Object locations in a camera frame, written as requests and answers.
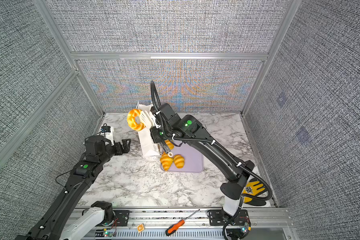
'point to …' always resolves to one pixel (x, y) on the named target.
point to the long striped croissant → (166, 161)
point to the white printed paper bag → (149, 147)
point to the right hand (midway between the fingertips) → (153, 133)
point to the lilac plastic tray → (193, 159)
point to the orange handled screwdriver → (173, 228)
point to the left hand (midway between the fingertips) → (123, 140)
